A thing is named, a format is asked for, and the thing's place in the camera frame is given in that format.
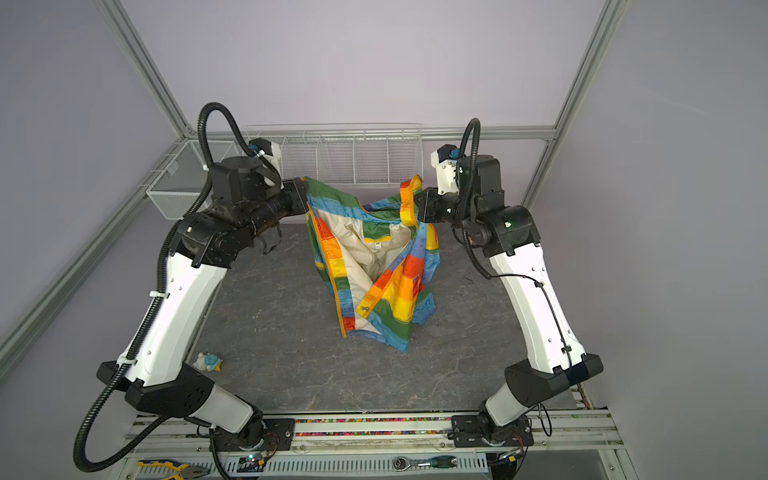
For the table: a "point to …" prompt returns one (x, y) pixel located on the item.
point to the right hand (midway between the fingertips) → (416, 199)
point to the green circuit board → (251, 463)
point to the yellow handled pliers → (183, 470)
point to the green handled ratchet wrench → (439, 462)
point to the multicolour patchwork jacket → (378, 263)
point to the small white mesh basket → (181, 186)
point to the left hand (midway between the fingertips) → (309, 188)
